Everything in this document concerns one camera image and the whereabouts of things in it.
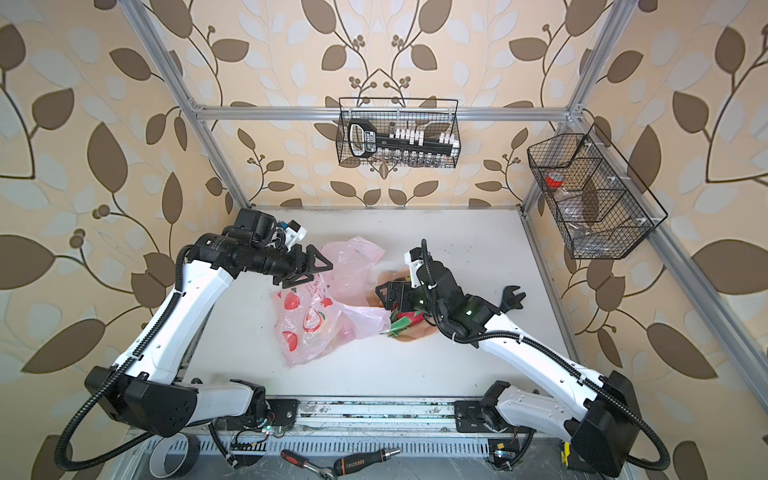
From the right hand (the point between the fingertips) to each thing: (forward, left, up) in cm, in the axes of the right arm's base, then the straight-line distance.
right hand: (391, 291), depth 74 cm
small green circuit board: (-32, -26, -22) cm, 47 cm away
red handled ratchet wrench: (-33, +21, -20) cm, 44 cm away
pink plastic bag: (-3, +19, -7) cm, 21 cm away
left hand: (+2, +15, +7) cm, 17 cm away
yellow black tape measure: (-33, -39, -19) cm, 54 cm away
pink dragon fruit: (-2, -3, -13) cm, 13 cm away
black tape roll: (-30, +52, -21) cm, 64 cm away
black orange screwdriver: (-33, +10, -17) cm, 39 cm away
